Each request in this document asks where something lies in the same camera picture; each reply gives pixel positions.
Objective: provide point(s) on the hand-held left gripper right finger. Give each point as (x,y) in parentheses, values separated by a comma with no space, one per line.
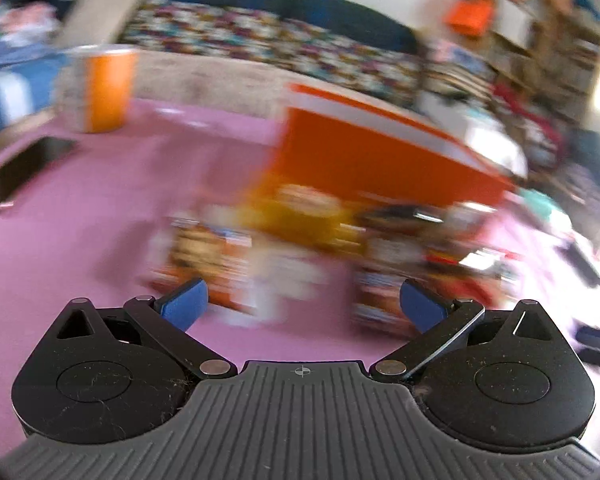
(422,305)

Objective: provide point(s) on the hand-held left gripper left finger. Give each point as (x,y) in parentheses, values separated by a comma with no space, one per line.
(185,305)

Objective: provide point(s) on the orange cardboard box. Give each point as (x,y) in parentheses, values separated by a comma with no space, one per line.
(380,160)

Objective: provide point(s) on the brown cookie packet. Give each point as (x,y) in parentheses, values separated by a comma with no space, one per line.
(200,255)

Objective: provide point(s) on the teal tissue pack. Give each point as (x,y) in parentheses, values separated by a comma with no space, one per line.
(542,205)

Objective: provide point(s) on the golden cake packet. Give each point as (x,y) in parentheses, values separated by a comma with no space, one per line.
(300,210)

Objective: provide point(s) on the white flat box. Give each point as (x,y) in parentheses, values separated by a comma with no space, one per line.
(480,135)

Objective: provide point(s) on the black smartphone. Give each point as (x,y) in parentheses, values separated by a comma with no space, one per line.
(25,170)

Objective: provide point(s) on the orange cylindrical canister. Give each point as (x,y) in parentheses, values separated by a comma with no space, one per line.
(105,90)

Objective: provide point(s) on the beige sofa cover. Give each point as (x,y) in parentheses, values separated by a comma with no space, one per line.
(205,75)

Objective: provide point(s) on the stack of books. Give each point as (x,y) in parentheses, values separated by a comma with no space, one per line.
(455,67)

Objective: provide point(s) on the blue striped blanket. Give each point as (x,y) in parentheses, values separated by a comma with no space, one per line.
(10,95)

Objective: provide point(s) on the wooden bookshelf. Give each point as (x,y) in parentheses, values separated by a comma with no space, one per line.
(545,35)

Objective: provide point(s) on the beige pillow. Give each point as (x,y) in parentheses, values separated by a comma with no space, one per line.
(105,17)

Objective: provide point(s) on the pile of clothes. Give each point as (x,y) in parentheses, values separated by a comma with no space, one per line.
(15,25)

